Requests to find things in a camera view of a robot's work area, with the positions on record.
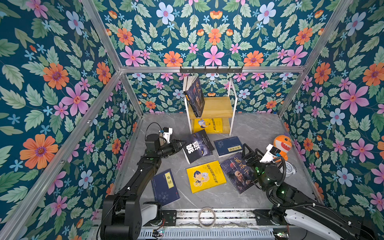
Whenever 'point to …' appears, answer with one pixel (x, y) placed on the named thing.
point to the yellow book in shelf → (210, 125)
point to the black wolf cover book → (197, 146)
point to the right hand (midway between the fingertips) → (248, 147)
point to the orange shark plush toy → (284, 143)
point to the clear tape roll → (199, 219)
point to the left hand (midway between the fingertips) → (187, 140)
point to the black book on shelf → (193, 93)
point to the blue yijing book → (165, 188)
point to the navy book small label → (227, 146)
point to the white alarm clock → (290, 168)
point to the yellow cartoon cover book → (205, 176)
